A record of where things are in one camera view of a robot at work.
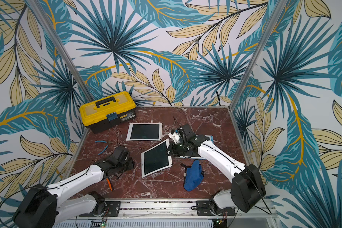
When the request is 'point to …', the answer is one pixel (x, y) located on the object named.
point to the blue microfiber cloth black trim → (194, 175)
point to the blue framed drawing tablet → (196, 156)
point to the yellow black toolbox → (108, 111)
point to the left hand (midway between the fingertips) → (133, 165)
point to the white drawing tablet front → (156, 158)
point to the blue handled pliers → (108, 143)
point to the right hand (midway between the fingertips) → (165, 153)
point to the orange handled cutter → (109, 185)
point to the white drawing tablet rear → (145, 131)
